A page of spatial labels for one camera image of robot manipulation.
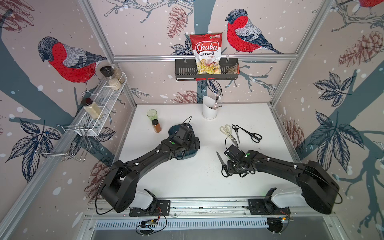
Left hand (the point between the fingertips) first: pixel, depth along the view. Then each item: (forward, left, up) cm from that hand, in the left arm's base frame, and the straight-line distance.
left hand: (196, 140), depth 86 cm
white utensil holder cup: (+25, -9, -3) cm, 27 cm away
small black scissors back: (+18, -29, -13) cm, 36 cm away
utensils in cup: (+48, -18, -6) cm, 51 cm away
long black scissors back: (+9, -40, -12) cm, 43 cm away
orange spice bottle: (+14, +27, -4) cm, 31 cm away
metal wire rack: (-14, +51, +24) cm, 59 cm away
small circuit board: (-39, +23, -12) cm, 47 cm away
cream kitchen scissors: (+15, -22, -11) cm, 28 cm away
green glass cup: (+26, +33, -7) cm, 43 cm away
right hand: (-13, -20, -11) cm, 26 cm away
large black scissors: (-14, -16, -12) cm, 25 cm away
